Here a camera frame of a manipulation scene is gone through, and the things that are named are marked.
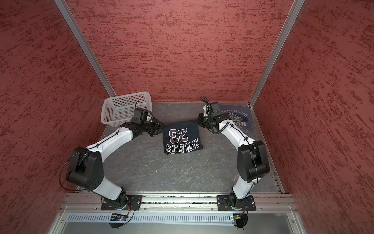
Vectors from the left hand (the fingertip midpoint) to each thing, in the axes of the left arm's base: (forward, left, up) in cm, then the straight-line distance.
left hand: (167, 128), depth 86 cm
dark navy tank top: (-1, -8, -9) cm, 12 cm away
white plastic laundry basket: (+29, +46, -17) cm, 57 cm away
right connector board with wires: (-44, -40, -16) cm, 62 cm away
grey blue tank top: (+22, -55, -12) cm, 60 cm away
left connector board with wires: (-45, +22, -19) cm, 54 cm away
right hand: (+3, -17, +1) cm, 17 cm away
